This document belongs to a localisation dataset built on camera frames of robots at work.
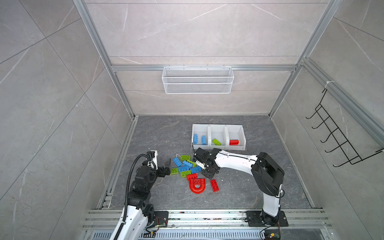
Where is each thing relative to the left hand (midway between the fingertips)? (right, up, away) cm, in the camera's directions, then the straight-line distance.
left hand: (161, 156), depth 80 cm
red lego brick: (+45, +5, +21) cm, 50 cm away
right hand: (+27, -11, +10) cm, 31 cm away
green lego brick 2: (+12, -4, +15) cm, 20 cm away
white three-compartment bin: (+39, +9, +25) cm, 47 cm away
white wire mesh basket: (+21, +48, +21) cm, 57 cm away
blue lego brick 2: (+19, +8, +22) cm, 30 cm away
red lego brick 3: (+17, -13, +6) cm, 22 cm away
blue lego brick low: (+25, +7, +23) cm, 34 cm away
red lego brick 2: (+30, -18, +4) cm, 35 cm away
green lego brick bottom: (+12, -12, +8) cm, 19 cm away
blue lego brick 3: (+19, -11, +10) cm, 24 cm away
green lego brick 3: (+6, -11, +9) cm, 15 cm away
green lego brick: (+34, +5, +24) cm, 42 cm away
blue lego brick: (+7, -6, +13) cm, 16 cm away
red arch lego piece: (+20, -18, +4) cm, 27 cm away
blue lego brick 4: (+11, -9, +9) cm, 17 cm away
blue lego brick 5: (+14, -7, +11) cm, 19 cm away
